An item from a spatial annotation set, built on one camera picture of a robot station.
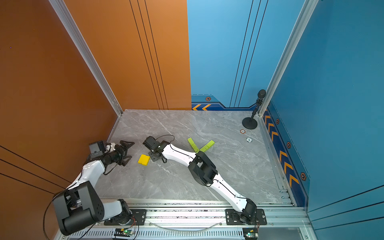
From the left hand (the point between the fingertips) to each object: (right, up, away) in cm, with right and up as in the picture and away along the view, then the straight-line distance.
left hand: (133, 146), depth 87 cm
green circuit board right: (+63, -39, -16) cm, 76 cm away
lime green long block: (+35, -1, +13) cm, 37 cm away
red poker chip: (+71, +8, +21) cm, 75 cm away
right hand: (+11, -6, +10) cm, 16 cm away
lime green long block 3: (+47, 0, +13) cm, 48 cm away
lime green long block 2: (+42, -3, +12) cm, 44 cm away
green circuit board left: (+4, -38, -17) cm, 42 cm away
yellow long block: (+4, -9, +5) cm, 11 cm away
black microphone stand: (+78, +14, +25) cm, 83 cm away
